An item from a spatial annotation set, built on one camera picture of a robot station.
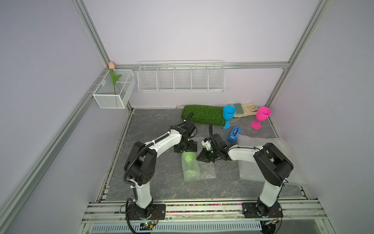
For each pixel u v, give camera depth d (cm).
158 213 73
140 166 48
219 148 74
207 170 87
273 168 48
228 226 71
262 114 95
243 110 119
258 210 66
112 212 75
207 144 89
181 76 108
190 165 85
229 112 99
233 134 102
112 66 89
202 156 86
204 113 113
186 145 77
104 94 84
